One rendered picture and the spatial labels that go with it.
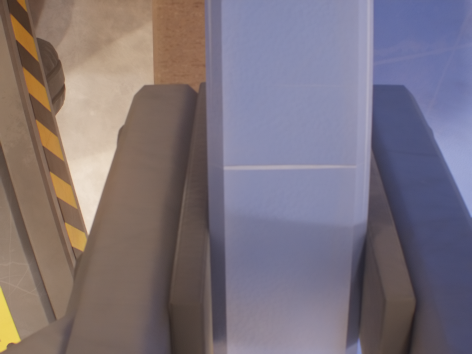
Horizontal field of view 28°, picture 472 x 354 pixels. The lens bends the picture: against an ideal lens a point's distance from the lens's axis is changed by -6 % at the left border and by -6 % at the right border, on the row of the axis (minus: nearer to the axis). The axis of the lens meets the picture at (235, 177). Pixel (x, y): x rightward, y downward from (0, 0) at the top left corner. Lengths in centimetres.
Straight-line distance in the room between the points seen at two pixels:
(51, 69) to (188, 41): 40
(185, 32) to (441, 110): 12
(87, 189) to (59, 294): 33
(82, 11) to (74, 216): 30
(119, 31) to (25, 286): 33
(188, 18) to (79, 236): 25
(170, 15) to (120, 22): 49
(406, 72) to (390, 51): 1
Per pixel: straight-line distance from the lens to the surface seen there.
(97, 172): 82
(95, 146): 81
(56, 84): 69
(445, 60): 18
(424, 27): 18
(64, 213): 49
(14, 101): 46
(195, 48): 29
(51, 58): 69
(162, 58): 29
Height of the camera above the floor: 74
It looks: 67 degrees down
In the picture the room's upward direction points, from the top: 179 degrees counter-clockwise
